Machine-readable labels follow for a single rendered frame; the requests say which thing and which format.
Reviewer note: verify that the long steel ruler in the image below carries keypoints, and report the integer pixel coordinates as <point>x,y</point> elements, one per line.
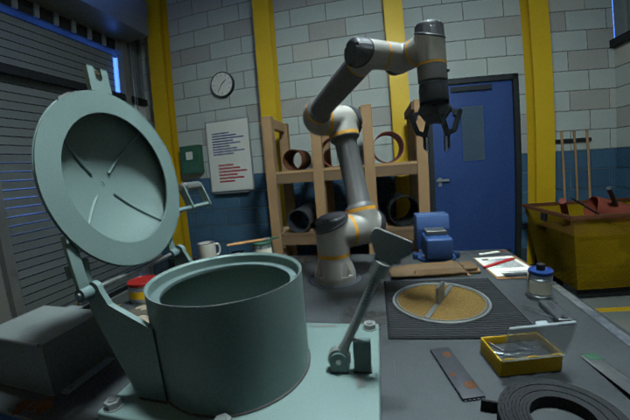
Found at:
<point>598,316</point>

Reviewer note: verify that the tin with green lid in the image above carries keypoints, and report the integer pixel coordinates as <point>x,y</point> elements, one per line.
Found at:
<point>263,247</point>

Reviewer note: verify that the white chalk stick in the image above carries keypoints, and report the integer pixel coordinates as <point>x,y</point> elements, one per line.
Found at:
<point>489,253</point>

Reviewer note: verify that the tin with red lid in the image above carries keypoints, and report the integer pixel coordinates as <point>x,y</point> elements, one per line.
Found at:
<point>139,287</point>

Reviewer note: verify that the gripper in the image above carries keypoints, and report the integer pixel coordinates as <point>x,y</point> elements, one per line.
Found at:
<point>433,93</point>

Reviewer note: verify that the green wall box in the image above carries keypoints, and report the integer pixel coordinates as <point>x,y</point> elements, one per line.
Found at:
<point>191,160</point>

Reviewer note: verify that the grey roller shutter door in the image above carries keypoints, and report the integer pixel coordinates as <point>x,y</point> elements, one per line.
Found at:
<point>26,220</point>

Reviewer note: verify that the brass flame gauze disc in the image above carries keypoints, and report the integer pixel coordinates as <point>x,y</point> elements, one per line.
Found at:
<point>451,305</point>

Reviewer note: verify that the brown cardboard sheet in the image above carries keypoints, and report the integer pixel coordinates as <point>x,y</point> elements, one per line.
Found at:
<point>430,269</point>

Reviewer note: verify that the round wall clock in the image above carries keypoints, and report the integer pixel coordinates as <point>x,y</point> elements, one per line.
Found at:
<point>222,84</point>

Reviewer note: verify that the blue bench vise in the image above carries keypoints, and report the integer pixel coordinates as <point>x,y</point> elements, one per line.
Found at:
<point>433,236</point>

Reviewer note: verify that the blue door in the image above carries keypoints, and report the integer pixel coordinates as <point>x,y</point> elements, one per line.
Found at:
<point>478,210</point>

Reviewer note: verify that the wooden shelf unit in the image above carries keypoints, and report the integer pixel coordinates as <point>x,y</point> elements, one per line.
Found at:
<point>294,176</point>

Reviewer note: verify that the green ventilator head body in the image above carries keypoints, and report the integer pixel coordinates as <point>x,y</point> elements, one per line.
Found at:
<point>231,341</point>

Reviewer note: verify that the grey scraper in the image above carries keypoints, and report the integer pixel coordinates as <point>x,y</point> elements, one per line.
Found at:
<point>554,328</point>

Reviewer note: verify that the green round ventilator cover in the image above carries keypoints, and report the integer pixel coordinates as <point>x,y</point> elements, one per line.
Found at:
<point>110,173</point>

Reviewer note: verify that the clipboard with paper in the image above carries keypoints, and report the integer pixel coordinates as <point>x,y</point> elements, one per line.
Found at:
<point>504,269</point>

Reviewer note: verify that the yellow tray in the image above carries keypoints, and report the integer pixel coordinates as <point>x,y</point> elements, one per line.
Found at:
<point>520,362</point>

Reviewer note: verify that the yellow skip bin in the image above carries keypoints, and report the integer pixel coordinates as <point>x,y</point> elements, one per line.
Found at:
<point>588,252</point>

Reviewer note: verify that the black pipe piece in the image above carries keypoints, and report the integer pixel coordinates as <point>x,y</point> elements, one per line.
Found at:
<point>394,210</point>

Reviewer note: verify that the white wall poster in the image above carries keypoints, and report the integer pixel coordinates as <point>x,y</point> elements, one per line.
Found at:
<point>230,155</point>

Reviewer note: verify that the black rubber gasket coil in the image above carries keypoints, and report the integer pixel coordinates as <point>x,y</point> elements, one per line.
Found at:
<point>520,399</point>

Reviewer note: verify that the glass jar with blue lid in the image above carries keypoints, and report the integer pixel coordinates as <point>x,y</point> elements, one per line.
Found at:
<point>539,282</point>

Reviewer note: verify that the black strip with orange dots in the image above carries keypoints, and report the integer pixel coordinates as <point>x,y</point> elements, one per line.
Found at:
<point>458,374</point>

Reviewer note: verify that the grey metal box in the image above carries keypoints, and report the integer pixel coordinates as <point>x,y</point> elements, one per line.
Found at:
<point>37,346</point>

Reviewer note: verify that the wooden stick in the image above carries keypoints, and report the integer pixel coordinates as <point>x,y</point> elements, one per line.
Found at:
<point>241,242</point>

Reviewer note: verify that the white mug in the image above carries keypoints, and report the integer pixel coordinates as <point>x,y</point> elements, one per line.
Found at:
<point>207,249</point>

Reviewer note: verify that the red pen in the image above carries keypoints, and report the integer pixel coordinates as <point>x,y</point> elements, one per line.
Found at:
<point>499,262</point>

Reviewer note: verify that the grey swing bolt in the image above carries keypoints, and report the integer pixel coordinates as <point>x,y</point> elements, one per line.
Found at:
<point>358,315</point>

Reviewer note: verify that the dark grey pipe piece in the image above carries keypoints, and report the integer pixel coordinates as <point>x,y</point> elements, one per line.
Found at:
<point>300,218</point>

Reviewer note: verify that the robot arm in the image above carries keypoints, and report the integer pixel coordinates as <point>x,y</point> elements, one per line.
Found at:
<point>353,173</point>

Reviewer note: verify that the brown pipe piece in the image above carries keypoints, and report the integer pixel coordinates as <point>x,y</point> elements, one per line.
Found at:
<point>296,159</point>

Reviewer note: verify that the black ribbed mat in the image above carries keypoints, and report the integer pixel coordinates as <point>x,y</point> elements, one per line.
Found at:
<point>409,325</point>

